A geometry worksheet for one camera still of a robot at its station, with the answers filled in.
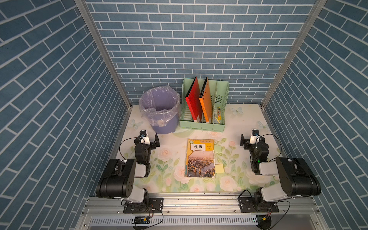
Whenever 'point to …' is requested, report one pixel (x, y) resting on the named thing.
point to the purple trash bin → (159, 106)
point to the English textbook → (200, 161)
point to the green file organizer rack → (219, 91)
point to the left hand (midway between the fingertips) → (152, 133)
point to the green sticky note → (218, 148)
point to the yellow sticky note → (219, 168)
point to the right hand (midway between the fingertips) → (252, 134)
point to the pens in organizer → (217, 117)
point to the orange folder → (205, 101)
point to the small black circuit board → (141, 220)
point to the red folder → (193, 100)
